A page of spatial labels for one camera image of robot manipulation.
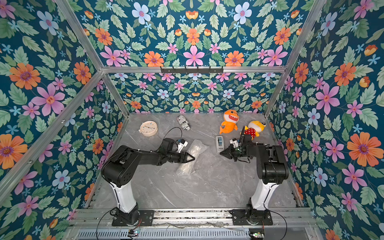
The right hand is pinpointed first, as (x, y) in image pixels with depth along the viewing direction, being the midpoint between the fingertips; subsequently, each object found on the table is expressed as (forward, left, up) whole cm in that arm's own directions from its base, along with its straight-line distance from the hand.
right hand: (224, 152), depth 94 cm
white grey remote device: (+6, +3, 0) cm, 7 cm away
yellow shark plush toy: (+19, -22, +2) cm, 29 cm away
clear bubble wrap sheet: (-1, +18, +4) cm, 18 cm away
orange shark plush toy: (+27, -6, +5) cm, 28 cm away
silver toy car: (+24, +29, +1) cm, 38 cm away
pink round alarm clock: (+18, +55, +1) cm, 57 cm away
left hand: (-5, +20, 0) cm, 20 cm away
